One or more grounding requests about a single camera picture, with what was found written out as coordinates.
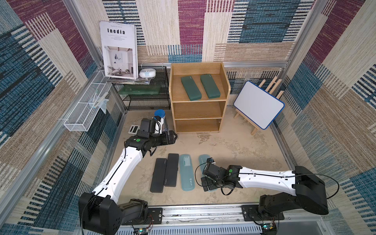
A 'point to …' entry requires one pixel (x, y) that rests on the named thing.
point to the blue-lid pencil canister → (161, 113)
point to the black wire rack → (154, 96)
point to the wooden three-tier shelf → (200, 116)
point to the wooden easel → (275, 84)
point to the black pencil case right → (171, 170)
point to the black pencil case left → (158, 176)
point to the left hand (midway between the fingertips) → (169, 135)
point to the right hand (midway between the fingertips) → (208, 181)
